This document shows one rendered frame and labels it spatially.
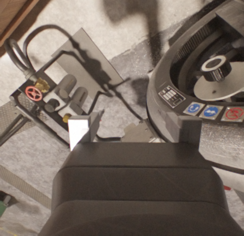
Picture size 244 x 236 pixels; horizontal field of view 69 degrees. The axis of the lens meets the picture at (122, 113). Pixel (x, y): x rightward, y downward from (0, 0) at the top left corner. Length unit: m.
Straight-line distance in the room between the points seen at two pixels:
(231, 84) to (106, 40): 0.89
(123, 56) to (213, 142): 0.94
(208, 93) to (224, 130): 0.10
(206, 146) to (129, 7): 0.91
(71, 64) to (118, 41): 0.35
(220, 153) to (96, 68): 1.03
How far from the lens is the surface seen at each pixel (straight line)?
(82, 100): 0.98
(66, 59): 1.29
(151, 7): 1.10
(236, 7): 0.70
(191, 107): 0.40
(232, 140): 0.32
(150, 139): 0.44
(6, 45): 0.96
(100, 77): 1.27
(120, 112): 1.42
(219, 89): 0.40
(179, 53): 0.69
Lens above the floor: 1.09
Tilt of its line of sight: 50 degrees down
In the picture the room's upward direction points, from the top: 168 degrees counter-clockwise
